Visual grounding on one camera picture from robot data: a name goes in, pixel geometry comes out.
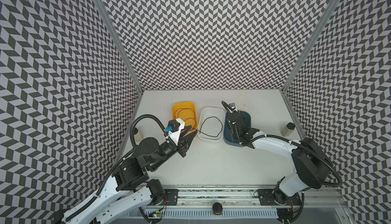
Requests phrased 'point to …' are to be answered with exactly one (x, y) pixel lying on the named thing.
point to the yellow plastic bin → (186, 111)
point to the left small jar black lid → (135, 131)
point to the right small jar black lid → (287, 130)
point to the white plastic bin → (212, 123)
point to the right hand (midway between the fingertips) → (236, 113)
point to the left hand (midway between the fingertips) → (194, 129)
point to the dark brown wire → (205, 133)
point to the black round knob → (217, 208)
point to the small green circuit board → (157, 215)
